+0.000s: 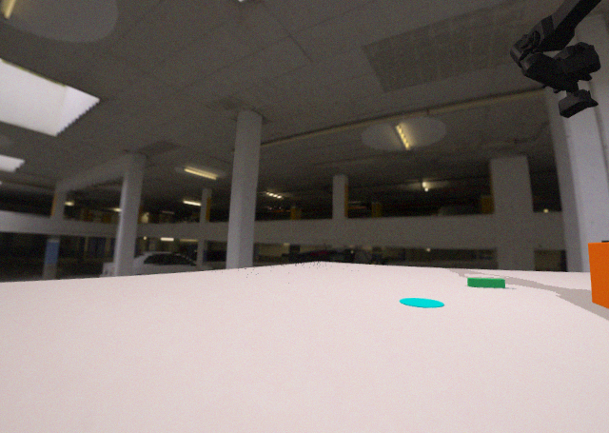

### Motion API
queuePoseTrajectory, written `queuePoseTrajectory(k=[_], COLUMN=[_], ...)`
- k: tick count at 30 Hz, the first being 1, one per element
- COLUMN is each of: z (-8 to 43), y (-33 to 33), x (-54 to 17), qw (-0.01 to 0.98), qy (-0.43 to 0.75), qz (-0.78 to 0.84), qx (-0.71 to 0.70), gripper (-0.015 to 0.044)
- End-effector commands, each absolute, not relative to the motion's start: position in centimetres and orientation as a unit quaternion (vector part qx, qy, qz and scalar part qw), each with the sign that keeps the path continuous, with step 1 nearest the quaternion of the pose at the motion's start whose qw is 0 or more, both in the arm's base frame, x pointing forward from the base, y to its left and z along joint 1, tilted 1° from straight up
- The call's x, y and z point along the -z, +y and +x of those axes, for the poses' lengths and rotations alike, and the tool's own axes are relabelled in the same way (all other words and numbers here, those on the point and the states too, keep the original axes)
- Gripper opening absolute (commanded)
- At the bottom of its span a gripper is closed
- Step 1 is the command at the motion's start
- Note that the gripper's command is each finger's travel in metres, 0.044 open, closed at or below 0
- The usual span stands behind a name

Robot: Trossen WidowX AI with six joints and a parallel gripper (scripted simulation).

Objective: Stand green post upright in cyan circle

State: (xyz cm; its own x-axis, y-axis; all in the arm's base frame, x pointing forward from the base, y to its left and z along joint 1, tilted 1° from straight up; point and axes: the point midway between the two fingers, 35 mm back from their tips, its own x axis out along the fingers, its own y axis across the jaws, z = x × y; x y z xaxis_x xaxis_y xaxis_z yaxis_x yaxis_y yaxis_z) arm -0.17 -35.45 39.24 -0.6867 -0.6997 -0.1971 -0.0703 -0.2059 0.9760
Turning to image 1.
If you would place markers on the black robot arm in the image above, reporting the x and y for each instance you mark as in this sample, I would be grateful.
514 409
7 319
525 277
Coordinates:
553 33

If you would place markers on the cyan circle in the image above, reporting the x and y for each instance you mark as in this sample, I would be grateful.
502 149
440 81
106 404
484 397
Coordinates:
425 303

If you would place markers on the green rectangular post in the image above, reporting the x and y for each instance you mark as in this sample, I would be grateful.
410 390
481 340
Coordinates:
486 282

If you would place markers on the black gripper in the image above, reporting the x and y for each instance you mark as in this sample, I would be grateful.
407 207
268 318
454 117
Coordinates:
576 100

